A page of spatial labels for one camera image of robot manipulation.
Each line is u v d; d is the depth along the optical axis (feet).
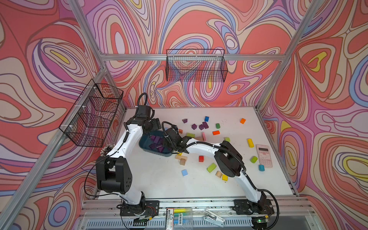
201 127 3.50
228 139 3.24
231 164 1.80
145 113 2.18
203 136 3.29
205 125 3.53
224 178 2.72
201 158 2.88
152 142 3.22
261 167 2.82
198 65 3.15
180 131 3.41
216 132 3.43
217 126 3.51
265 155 2.98
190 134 3.37
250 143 3.18
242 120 3.55
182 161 2.93
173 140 2.37
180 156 2.98
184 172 2.83
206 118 3.65
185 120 3.64
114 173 1.43
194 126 3.50
